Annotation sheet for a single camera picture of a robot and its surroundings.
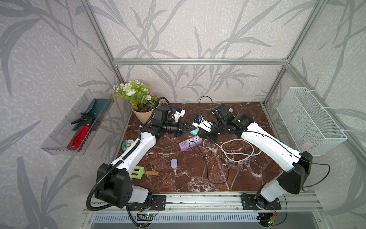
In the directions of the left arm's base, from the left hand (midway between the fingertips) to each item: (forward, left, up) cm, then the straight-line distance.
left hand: (194, 130), depth 72 cm
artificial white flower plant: (+28, +35, -6) cm, 45 cm away
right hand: (0, -3, -3) cm, 5 cm away
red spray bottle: (-9, +49, +8) cm, 50 cm away
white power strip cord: (+4, -18, -25) cm, 32 cm away
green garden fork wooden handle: (-12, +31, -28) cm, 43 cm away
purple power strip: (+5, +4, -24) cm, 25 cm away
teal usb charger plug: (-1, 0, -1) cm, 1 cm away
